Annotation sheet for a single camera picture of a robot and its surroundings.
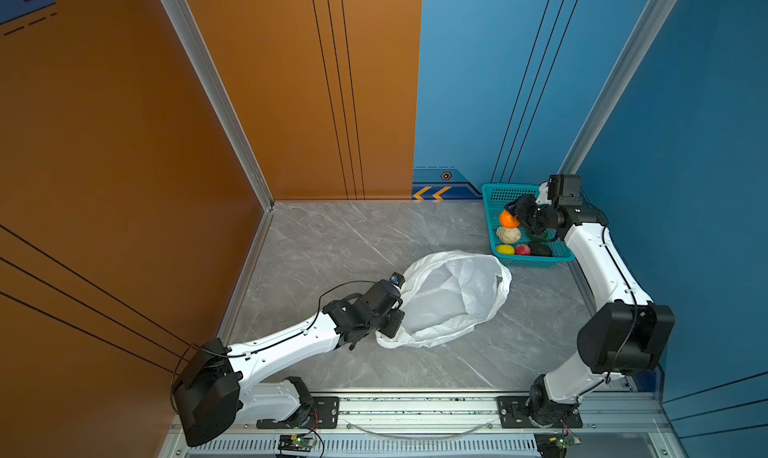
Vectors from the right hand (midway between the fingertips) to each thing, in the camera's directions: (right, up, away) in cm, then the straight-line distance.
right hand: (507, 209), depth 85 cm
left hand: (-32, -28, -4) cm, 43 cm away
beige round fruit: (+7, -8, +18) cm, 21 cm away
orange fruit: (-1, -4, -4) cm, 5 cm away
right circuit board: (+5, -57, -15) cm, 59 cm away
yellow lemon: (+4, -12, +13) cm, 18 cm away
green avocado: (+16, -12, +13) cm, 24 cm away
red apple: (+10, -13, +14) cm, 22 cm away
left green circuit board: (-56, -57, -15) cm, 81 cm away
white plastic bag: (-16, -26, +9) cm, 32 cm away
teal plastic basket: (+7, +7, +31) cm, 32 cm away
